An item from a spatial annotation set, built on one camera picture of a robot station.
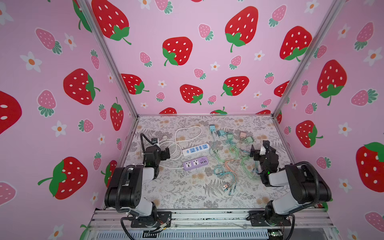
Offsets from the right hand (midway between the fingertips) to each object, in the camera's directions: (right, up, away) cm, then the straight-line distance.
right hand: (261, 145), depth 91 cm
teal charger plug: (-29, +11, +20) cm, 37 cm away
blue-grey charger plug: (-22, +7, +16) cm, 29 cm away
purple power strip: (-43, -12, 0) cm, 44 cm away
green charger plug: (-16, +5, +15) cm, 23 cm away
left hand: (-64, -2, +4) cm, 64 cm away
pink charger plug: (-6, +6, +17) cm, 19 cm away
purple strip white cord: (-57, -14, +2) cm, 59 cm away
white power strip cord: (-51, +1, +14) cm, 53 cm away
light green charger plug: (-2, +3, +13) cm, 13 cm away
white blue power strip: (-41, -4, +7) cm, 42 cm away
